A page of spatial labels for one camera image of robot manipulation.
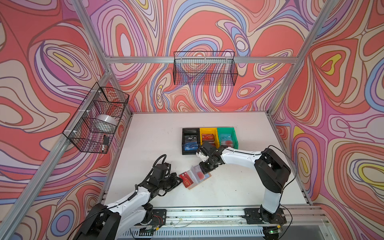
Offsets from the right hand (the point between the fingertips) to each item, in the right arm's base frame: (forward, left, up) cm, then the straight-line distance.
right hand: (204, 173), depth 88 cm
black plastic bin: (+28, +8, +5) cm, 29 cm away
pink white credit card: (-1, +3, +3) cm, 4 cm away
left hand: (-4, +12, +2) cm, 13 cm away
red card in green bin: (+20, -17, +3) cm, 26 cm away
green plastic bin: (+25, -18, +2) cm, 31 cm away
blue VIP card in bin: (+17, +8, +4) cm, 19 cm away
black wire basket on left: (+13, +56, +30) cm, 65 cm away
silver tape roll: (+17, +49, +33) cm, 61 cm away
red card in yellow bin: (+25, -4, +3) cm, 25 cm away
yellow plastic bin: (+18, -9, +3) cm, 21 cm away
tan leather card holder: (-1, +8, +1) cm, 8 cm away
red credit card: (-4, +11, +1) cm, 12 cm away
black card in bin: (+24, +8, +3) cm, 26 cm away
